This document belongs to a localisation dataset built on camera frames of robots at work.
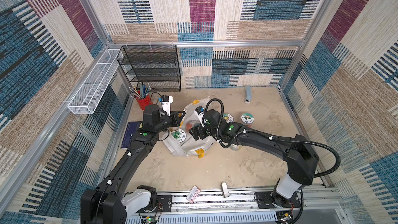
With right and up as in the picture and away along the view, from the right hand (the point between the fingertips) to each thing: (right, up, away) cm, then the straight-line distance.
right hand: (199, 128), depth 83 cm
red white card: (-3, -31, -7) cm, 32 cm away
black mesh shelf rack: (-33, +39, +25) cm, 57 cm away
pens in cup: (-38, +21, +22) cm, 49 cm away
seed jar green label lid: (+17, +5, +11) cm, 21 cm away
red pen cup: (-38, +14, +23) cm, 46 cm away
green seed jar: (-10, -5, +4) cm, 12 cm away
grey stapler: (+35, +20, +30) cm, 50 cm away
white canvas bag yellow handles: (-4, -10, +4) cm, 12 cm away
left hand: (-6, +8, -7) cm, 13 cm away
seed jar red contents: (+29, +4, +11) cm, 31 cm away
